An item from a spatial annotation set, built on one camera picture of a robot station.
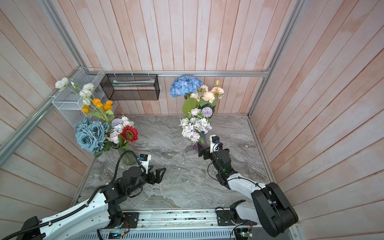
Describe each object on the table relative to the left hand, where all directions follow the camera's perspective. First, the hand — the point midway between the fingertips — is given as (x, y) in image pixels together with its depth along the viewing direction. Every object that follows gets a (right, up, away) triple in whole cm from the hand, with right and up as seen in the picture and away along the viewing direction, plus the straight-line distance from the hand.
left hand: (159, 170), depth 78 cm
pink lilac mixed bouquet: (-20, +24, -4) cm, 32 cm away
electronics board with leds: (+43, -28, -8) cm, 52 cm away
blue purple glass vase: (+23, +15, +1) cm, 28 cm away
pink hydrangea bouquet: (+19, +25, -4) cm, 31 cm away
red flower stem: (-14, +20, -5) cm, 25 cm away
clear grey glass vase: (-22, +4, +12) cm, 25 cm away
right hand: (+26, +15, +7) cm, 30 cm away
